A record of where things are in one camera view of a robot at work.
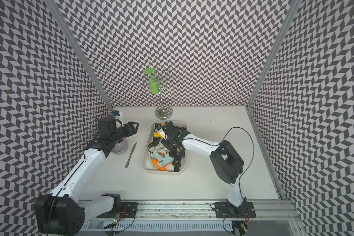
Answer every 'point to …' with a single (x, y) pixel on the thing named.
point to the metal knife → (127, 164)
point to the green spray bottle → (153, 86)
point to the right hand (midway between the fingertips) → (168, 139)
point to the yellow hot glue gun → (160, 133)
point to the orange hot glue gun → (162, 168)
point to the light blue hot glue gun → (150, 159)
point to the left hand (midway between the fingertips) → (135, 126)
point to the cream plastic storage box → (162, 151)
